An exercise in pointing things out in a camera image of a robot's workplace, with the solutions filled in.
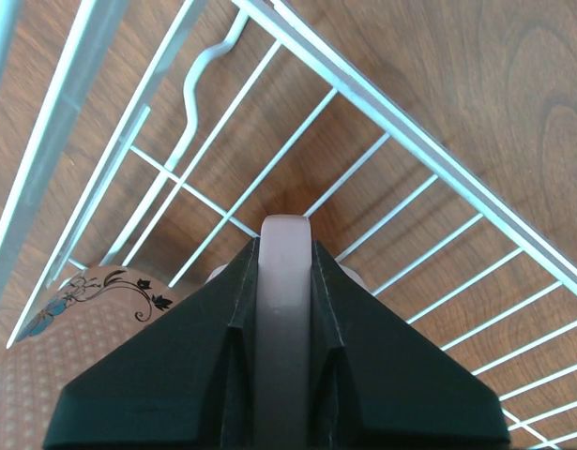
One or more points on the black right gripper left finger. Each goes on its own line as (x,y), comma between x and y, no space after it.
(184,382)

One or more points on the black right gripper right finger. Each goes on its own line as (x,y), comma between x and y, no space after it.
(376,382)

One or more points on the pale pink faceted mug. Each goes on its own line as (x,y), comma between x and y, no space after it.
(288,386)

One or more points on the pink floral textured mug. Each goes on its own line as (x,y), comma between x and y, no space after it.
(92,314)

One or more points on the white wire dish rack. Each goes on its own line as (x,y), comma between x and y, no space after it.
(494,81)

